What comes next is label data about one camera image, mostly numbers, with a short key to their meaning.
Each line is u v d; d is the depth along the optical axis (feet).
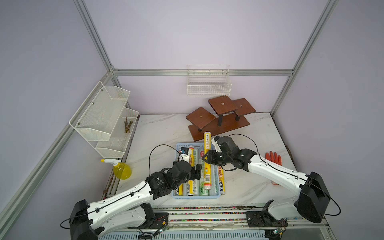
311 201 1.32
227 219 2.45
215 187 2.63
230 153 1.98
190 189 2.50
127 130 3.05
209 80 3.11
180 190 2.62
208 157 2.38
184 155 2.09
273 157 3.16
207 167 2.44
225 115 3.87
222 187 2.67
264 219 2.13
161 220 2.40
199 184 2.68
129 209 1.55
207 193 2.60
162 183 1.70
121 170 2.98
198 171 2.14
